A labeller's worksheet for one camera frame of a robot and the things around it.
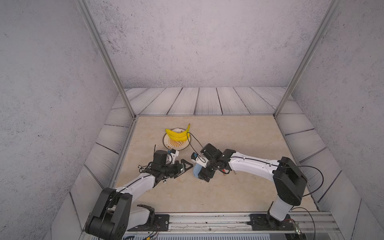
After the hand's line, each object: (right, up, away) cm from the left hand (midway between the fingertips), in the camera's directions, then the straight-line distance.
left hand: (190, 169), depth 82 cm
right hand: (+7, -1, +2) cm, 7 cm away
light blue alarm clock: (+3, -1, +1) cm, 3 cm away
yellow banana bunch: (-9, +16, +28) cm, 33 cm away
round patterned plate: (-14, +11, +22) cm, 28 cm away
